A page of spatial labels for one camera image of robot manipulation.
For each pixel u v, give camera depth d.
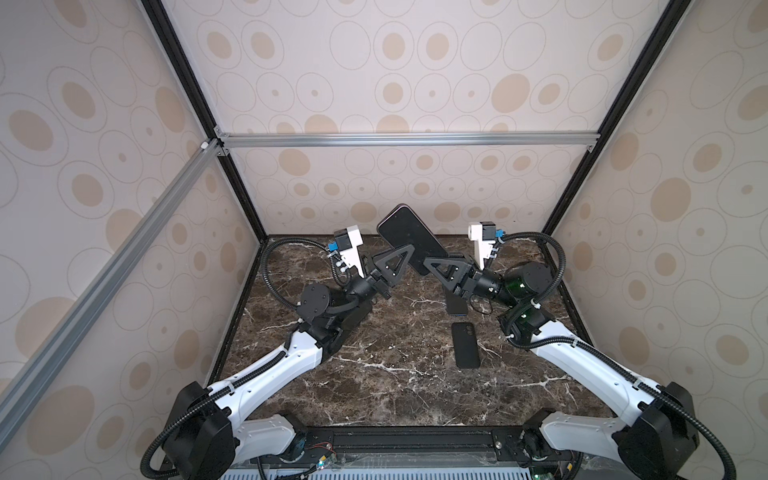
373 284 0.52
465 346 0.91
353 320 0.97
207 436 0.38
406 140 0.90
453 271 0.57
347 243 0.51
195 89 0.80
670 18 0.69
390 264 0.55
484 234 0.54
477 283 0.55
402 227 0.54
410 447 0.76
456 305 1.00
